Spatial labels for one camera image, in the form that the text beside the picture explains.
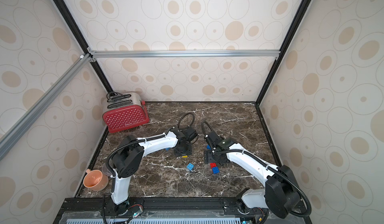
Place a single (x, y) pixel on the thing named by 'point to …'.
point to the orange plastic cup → (95, 180)
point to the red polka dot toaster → (125, 111)
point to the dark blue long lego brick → (208, 147)
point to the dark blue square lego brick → (215, 170)
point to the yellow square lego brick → (184, 156)
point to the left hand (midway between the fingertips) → (192, 154)
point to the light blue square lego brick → (167, 149)
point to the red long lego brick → (212, 165)
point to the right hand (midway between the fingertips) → (217, 158)
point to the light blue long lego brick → (190, 166)
